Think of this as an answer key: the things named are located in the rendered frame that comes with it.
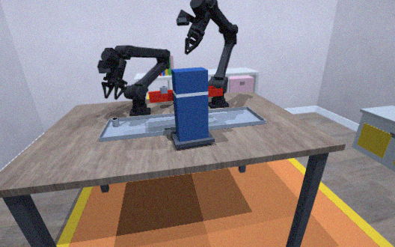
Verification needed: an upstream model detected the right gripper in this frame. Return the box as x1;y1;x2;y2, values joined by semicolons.
102;71;128;100

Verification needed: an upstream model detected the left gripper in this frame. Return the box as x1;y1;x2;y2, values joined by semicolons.
185;21;207;55

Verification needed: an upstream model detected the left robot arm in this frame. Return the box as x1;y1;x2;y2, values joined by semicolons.
177;0;238;109

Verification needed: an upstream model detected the grey socket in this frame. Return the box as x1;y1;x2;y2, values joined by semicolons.
160;86;168;94
111;118;120;127

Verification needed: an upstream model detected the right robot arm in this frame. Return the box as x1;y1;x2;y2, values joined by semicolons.
97;45;171;116

